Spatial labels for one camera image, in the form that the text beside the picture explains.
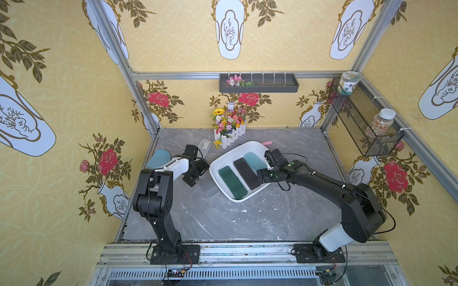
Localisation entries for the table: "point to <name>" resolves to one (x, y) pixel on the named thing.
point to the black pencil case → (247, 174)
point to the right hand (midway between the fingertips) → (268, 172)
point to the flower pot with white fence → (228, 126)
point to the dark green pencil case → (237, 187)
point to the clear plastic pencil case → (204, 145)
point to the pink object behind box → (267, 143)
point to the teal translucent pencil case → (254, 161)
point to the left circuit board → (175, 273)
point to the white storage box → (228, 160)
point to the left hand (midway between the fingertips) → (197, 173)
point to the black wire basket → (365, 116)
